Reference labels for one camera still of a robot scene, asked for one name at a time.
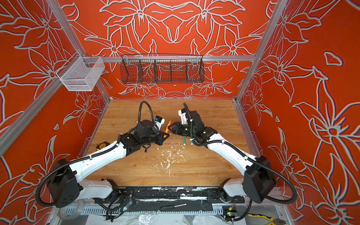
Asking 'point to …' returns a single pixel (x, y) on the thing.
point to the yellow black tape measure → (101, 145)
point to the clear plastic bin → (83, 74)
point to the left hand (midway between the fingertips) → (168, 133)
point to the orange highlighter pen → (167, 130)
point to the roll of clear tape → (72, 211)
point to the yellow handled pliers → (275, 221)
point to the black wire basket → (161, 69)
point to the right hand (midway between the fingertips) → (167, 128)
